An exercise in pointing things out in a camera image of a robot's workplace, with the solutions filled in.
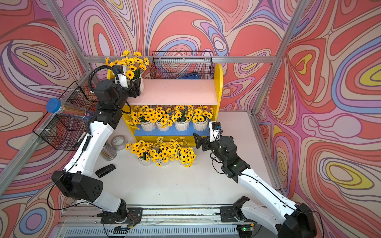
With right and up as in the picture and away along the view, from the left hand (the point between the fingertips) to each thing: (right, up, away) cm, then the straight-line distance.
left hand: (132, 76), depth 69 cm
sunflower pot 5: (+13, -20, +11) cm, 26 cm away
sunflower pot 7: (+33, -18, +13) cm, 40 cm away
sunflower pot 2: (+13, -37, +12) cm, 41 cm away
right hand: (+33, -28, +6) cm, 44 cm away
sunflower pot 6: (+22, -19, +12) cm, 32 cm away
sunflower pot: (+2, -37, +11) cm, 39 cm away
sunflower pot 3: (+25, -39, +12) cm, 48 cm away
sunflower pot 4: (+1, -19, +12) cm, 22 cm away
